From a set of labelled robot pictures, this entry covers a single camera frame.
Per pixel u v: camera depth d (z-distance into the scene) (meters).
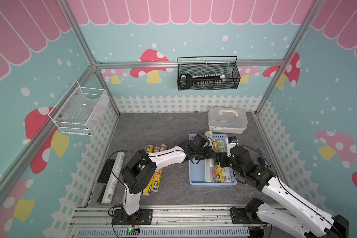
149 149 0.97
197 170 0.89
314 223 0.41
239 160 0.56
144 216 0.74
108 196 0.77
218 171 0.85
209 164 0.79
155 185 0.81
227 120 1.02
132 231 0.73
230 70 0.94
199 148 0.70
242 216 0.74
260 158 0.94
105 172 0.89
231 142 0.66
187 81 0.90
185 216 0.76
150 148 0.97
